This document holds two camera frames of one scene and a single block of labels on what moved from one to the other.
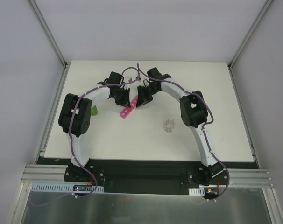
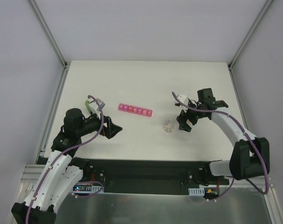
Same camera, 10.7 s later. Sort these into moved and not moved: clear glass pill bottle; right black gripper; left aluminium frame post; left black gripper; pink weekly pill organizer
Moved: right black gripper; left black gripper; pink weekly pill organizer
Not moved: left aluminium frame post; clear glass pill bottle
